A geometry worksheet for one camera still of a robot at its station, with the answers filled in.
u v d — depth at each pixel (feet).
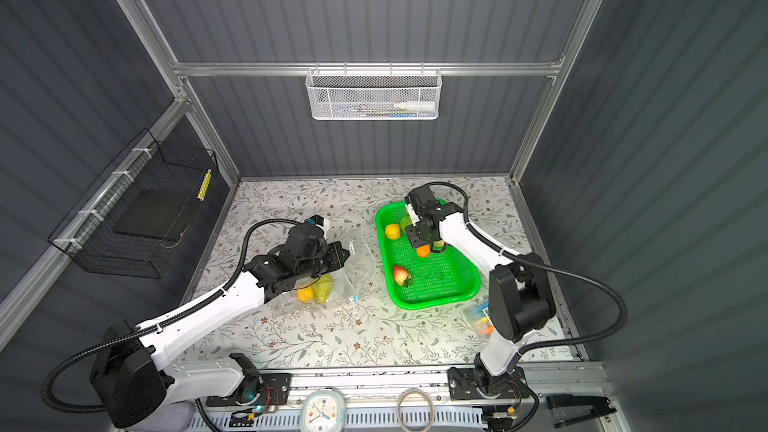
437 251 2.39
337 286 2.91
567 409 2.28
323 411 2.24
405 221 3.25
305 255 2.01
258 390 2.34
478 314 2.79
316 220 2.41
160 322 1.42
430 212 2.11
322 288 2.82
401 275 2.89
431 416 2.30
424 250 2.83
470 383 2.42
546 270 1.42
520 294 1.53
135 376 1.26
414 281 2.99
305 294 2.78
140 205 2.41
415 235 2.64
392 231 3.25
